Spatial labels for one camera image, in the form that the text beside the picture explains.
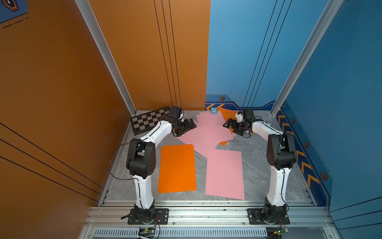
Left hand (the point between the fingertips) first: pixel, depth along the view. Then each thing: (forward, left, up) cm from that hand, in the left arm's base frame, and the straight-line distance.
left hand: (192, 126), depth 95 cm
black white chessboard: (+11, +34, -8) cm, 37 cm away
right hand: (+4, -25, -6) cm, 26 cm away
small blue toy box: (+25, -17, -11) cm, 32 cm away
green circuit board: (-55, +21, -15) cm, 61 cm away
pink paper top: (-27, -20, -13) cm, 36 cm away
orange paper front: (-24, +9, -13) cm, 28 cm away
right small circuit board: (-54, -43, -12) cm, 70 cm away
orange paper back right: (+23, -28, -13) cm, 38 cm away
